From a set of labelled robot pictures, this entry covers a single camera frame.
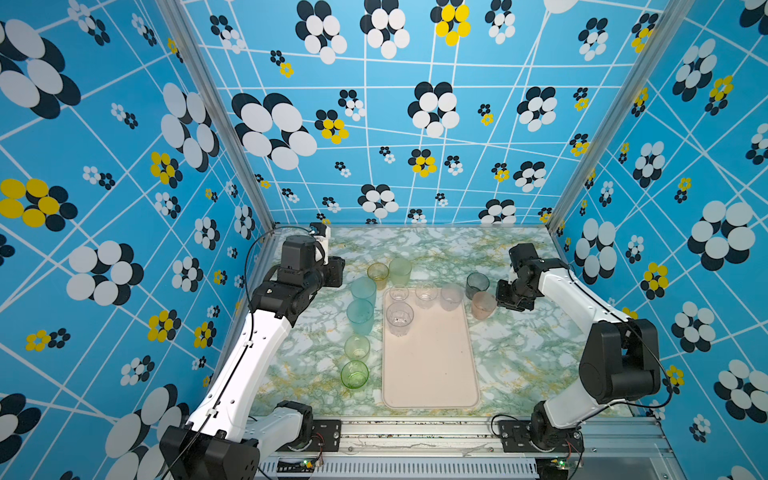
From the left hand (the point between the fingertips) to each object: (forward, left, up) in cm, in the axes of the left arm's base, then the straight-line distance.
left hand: (338, 259), depth 75 cm
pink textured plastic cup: (+1, -44, -25) cm, 50 cm away
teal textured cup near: (-2, -4, -25) cm, 26 cm away
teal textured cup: (+7, -4, -24) cm, 26 cm away
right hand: (-1, -48, -20) cm, 52 cm away
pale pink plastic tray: (-17, -26, -27) cm, 41 cm away
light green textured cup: (+13, -16, -23) cm, 31 cm away
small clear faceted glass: (+5, -25, -26) cm, 36 cm away
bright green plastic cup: (-20, -3, -26) cm, 33 cm away
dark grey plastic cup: (+11, -43, -26) cm, 51 cm away
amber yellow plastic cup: (+13, -9, -23) cm, 29 cm away
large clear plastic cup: (-2, -16, -26) cm, 31 cm away
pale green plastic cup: (-12, -3, -27) cm, 30 cm away
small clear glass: (+5, -16, -24) cm, 29 cm away
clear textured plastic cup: (+4, -33, -25) cm, 41 cm away
